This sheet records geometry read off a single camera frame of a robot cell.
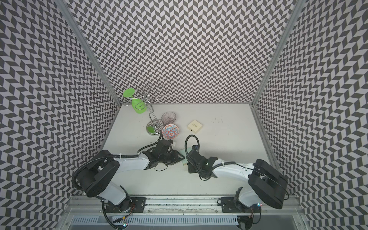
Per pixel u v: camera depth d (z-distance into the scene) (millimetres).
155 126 1025
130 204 709
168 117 1083
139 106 914
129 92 838
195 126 1019
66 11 724
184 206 739
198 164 641
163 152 720
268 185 422
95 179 439
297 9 677
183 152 845
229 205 750
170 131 1016
